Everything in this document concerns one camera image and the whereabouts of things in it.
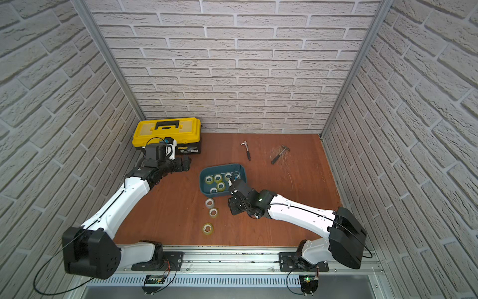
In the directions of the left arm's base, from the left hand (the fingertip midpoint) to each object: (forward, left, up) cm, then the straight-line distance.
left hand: (185, 156), depth 83 cm
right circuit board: (-47, -53, -19) cm, 73 cm away
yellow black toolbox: (+19, +4, -3) cm, 20 cm away
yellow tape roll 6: (-8, -12, -18) cm, 23 cm away
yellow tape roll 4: (+2, -24, -19) cm, 30 cm away
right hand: (-19, -23, -9) cm, 31 cm away
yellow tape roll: (-2, -9, -19) cm, 21 cm away
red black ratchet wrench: (+24, -29, -18) cm, 41 cm away
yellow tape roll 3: (+1, -19, -18) cm, 26 cm away
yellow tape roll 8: (-27, -11, -19) cm, 35 cm away
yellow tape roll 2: (-1, -14, -18) cm, 23 cm away
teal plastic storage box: (-2, -12, -19) cm, 22 cm away
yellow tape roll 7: (-20, -13, -19) cm, 30 cm away
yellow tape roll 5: (-5, -16, -19) cm, 25 cm away
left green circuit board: (-45, +9, -23) cm, 51 cm away
